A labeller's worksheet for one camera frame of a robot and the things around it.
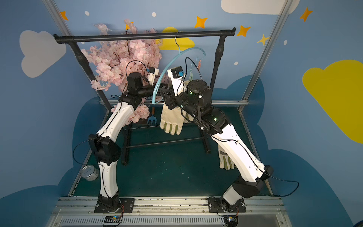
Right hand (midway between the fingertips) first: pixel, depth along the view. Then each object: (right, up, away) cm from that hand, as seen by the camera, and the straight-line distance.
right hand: (168, 85), depth 56 cm
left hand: (-1, +6, +21) cm, 22 cm away
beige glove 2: (+33, -42, +34) cm, 63 cm away
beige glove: (0, -14, +22) cm, 26 cm away
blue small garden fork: (-20, -12, +59) cm, 63 cm away
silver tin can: (-48, -45, +24) cm, 70 cm away
